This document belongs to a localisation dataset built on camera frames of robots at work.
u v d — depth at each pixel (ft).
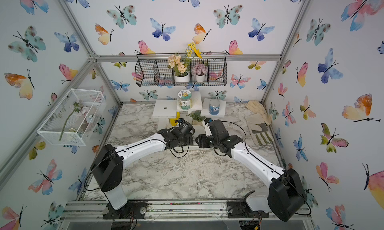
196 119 3.21
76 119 2.42
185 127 2.20
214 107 2.91
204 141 2.34
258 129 3.43
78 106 2.45
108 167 1.49
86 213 2.43
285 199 1.30
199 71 2.93
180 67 2.69
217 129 2.01
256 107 3.87
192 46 2.66
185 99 2.68
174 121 3.26
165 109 3.14
